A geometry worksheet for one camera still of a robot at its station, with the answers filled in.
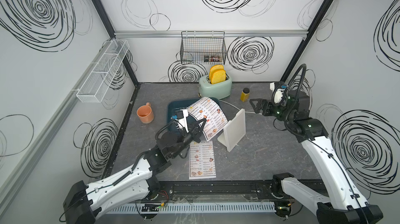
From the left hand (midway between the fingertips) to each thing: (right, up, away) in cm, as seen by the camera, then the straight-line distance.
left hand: (206, 121), depth 65 cm
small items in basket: (+4, +32, +23) cm, 40 cm away
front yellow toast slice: (+8, +23, +32) cm, 40 cm away
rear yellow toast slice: (+6, +29, +34) cm, 45 cm away
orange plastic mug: (-39, -1, +36) cm, 53 cm away
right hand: (+24, +8, +4) cm, 26 cm away
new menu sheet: (0, +5, +3) cm, 6 cm away
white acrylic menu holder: (+19, -12, +32) cm, 39 cm away
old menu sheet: (-2, -26, +17) cm, 31 cm away
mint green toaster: (+9, +14, +37) cm, 40 cm away
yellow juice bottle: (+27, +12, +38) cm, 48 cm away
